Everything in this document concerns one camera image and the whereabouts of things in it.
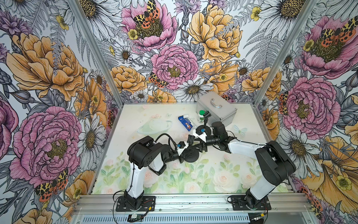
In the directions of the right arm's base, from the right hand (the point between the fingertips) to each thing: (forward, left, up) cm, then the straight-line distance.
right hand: (191, 145), depth 84 cm
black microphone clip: (-2, +1, +10) cm, 10 cm away
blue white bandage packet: (+24, +2, -7) cm, 25 cm away
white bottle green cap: (+23, -9, -1) cm, 25 cm away
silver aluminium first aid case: (+25, -23, +2) cm, 34 cm away
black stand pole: (-2, 0, +5) cm, 5 cm away
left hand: (0, 0, -8) cm, 8 cm away
